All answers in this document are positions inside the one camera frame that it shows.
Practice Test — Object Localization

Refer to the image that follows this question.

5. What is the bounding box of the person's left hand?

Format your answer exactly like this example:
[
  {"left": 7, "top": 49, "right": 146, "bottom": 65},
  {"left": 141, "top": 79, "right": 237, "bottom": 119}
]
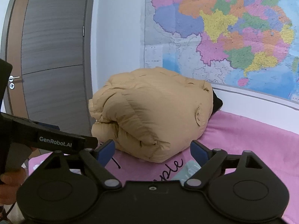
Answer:
[{"left": 1, "top": 145, "right": 37, "bottom": 207}]

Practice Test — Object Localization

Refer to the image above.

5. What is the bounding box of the silver door handle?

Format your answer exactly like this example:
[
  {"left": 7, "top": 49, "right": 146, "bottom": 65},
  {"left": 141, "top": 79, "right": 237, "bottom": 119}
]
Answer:
[{"left": 9, "top": 75, "right": 20, "bottom": 82}]

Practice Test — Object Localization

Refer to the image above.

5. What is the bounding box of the grey wooden door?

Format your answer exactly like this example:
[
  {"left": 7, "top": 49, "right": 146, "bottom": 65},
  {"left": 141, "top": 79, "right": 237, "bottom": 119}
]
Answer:
[{"left": 1, "top": 0, "right": 93, "bottom": 136}]

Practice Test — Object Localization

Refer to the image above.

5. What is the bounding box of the colourful wall map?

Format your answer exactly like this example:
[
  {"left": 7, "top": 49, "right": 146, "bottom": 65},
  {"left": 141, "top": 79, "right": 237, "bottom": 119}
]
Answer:
[{"left": 140, "top": 0, "right": 298, "bottom": 109}]

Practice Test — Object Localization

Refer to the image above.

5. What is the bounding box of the tan puffer down jacket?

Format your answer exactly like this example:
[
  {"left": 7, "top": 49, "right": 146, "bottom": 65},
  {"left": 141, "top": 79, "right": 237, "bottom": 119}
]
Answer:
[{"left": 89, "top": 67, "right": 223, "bottom": 163}]

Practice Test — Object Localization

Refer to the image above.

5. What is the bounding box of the pink floral bed sheet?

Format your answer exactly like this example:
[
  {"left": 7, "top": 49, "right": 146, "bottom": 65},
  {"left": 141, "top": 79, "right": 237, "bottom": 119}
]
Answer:
[{"left": 17, "top": 112, "right": 298, "bottom": 223}]

